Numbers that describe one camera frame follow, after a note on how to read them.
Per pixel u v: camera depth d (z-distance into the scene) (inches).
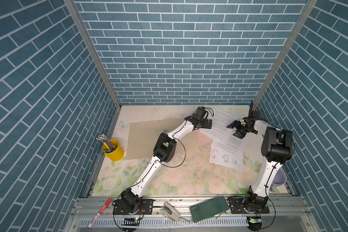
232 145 39.0
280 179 31.6
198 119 34.1
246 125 34.8
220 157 35.8
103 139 32.2
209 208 28.9
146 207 28.6
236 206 29.0
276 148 22.3
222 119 44.3
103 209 28.5
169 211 27.8
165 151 26.9
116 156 33.4
